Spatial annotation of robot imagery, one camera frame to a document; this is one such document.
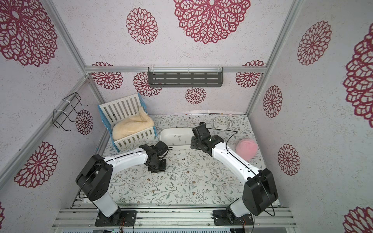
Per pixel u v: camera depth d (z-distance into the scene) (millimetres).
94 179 457
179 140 1058
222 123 1123
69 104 783
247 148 894
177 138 1058
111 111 1038
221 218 728
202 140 622
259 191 417
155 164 745
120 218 680
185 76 925
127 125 1027
